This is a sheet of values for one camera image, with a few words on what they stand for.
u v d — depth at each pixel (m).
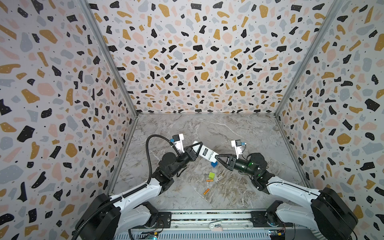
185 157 0.67
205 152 0.73
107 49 0.84
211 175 0.88
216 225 0.72
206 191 0.83
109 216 0.40
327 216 0.42
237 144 0.70
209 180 0.88
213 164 0.93
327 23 0.76
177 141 0.68
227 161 0.69
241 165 0.68
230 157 0.69
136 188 0.50
